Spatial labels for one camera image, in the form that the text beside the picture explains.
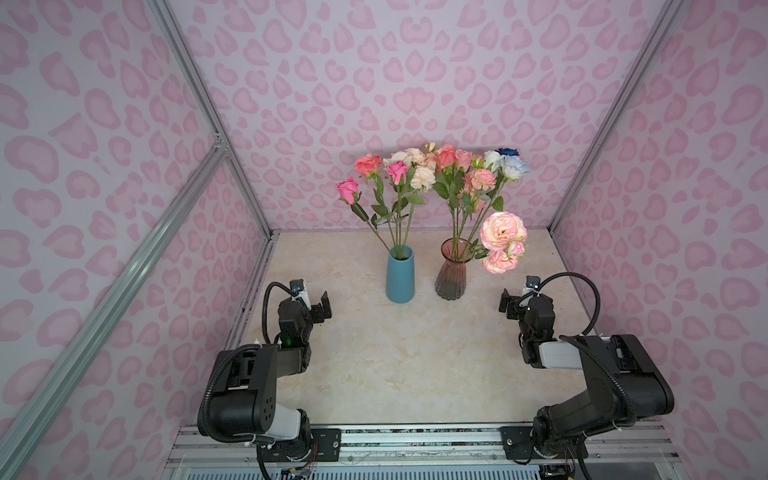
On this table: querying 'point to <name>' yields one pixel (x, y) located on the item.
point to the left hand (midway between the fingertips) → (311, 290)
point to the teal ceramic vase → (400, 274)
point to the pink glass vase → (450, 284)
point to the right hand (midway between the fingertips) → (523, 288)
